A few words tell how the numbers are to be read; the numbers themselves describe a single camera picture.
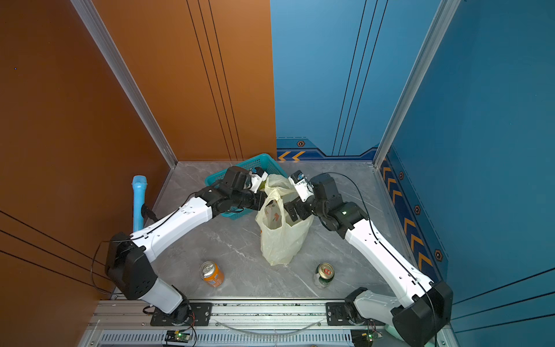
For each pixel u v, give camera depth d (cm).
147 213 83
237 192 68
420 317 36
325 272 72
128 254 46
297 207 65
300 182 63
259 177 72
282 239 70
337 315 72
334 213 52
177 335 71
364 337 70
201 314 73
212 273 72
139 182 78
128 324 73
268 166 109
